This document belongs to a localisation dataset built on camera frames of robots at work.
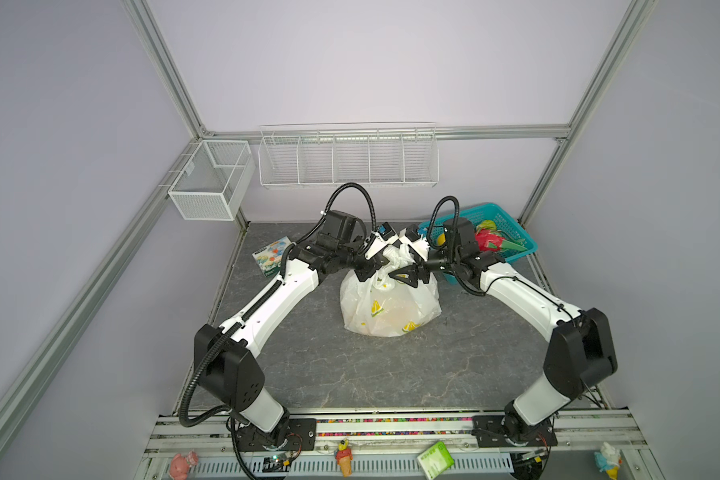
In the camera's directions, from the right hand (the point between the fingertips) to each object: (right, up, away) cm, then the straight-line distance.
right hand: (394, 264), depth 80 cm
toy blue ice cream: (+48, -44, -12) cm, 67 cm away
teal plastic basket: (+38, +10, +26) cm, 47 cm away
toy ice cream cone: (-13, -45, -11) cm, 48 cm away
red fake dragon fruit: (+35, +7, +25) cm, 43 cm away
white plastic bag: (-2, -12, +6) cm, 14 cm away
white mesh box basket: (-60, +27, +19) cm, 68 cm away
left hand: (-2, +1, -3) cm, 4 cm away
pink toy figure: (-50, -46, -12) cm, 69 cm away
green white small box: (+9, -45, -11) cm, 48 cm away
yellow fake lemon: (+10, +6, -11) cm, 16 cm away
